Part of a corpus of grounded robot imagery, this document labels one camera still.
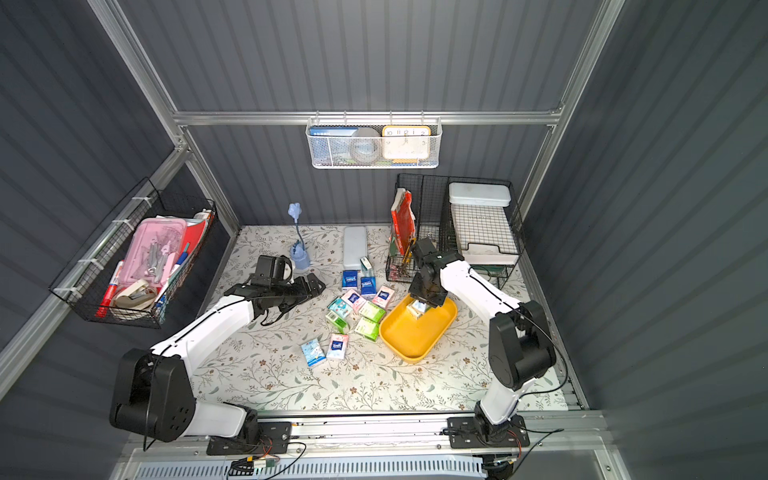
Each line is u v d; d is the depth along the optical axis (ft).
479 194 3.26
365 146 2.97
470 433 2.39
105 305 2.07
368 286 3.26
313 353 2.79
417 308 2.84
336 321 2.92
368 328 2.93
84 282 2.00
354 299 3.15
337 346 2.84
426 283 2.38
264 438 2.40
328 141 2.73
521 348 1.52
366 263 3.32
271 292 2.20
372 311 3.08
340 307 3.08
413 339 2.92
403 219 3.78
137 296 2.12
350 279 3.35
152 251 2.37
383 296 3.17
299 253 3.35
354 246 3.70
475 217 3.15
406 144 2.90
